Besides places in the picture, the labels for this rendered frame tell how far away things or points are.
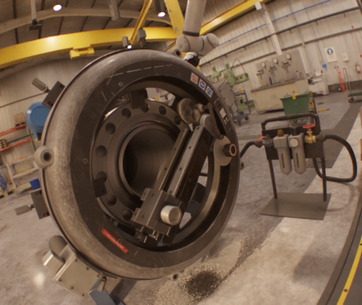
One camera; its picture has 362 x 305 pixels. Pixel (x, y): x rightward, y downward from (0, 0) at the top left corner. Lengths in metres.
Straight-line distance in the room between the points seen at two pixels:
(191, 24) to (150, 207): 0.84
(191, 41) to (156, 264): 0.95
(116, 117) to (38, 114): 0.63
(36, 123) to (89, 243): 0.82
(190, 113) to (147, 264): 0.51
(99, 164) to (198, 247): 0.42
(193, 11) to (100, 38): 12.17
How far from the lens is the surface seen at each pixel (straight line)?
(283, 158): 1.32
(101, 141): 0.66
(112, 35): 13.45
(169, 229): 0.55
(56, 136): 0.51
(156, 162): 0.95
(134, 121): 0.72
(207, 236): 0.78
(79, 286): 0.61
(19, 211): 0.63
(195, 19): 1.08
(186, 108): 0.76
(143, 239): 0.65
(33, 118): 1.23
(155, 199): 0.53
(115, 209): 0.68
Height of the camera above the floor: 0.74
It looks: 10 degrees down
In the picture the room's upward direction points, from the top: 16 degrees counter-clockwise
